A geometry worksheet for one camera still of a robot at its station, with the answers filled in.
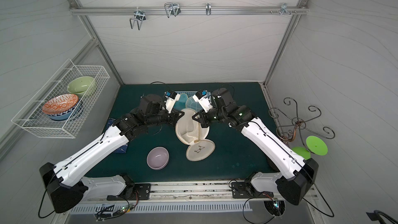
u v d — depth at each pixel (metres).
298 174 0.38
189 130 0.84
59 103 0.63
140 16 0.78
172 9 0.76
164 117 0.59
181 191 0.75
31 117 0.57
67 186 0.39
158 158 0.83
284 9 0.76
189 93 0.61
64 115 0.57
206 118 0.59
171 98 0.61
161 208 0.70
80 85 0.73
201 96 0.60
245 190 0.66
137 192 0.73
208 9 0.78
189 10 0.81
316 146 0.56
